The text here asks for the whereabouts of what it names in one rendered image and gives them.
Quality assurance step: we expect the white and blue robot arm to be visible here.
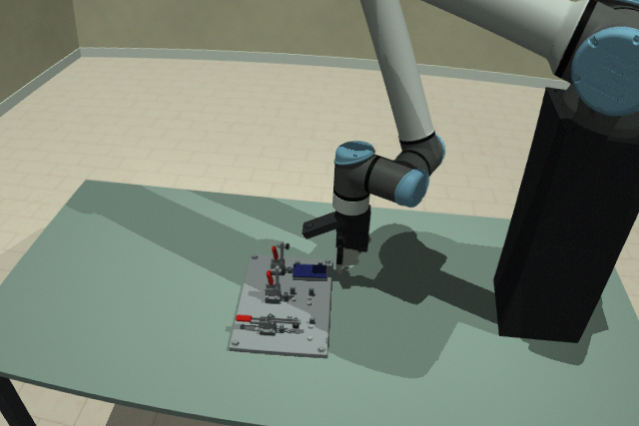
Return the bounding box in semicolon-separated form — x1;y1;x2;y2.
303;0;639;239

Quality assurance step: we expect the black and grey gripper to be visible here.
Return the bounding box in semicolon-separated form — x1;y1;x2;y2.
335;205;371;274

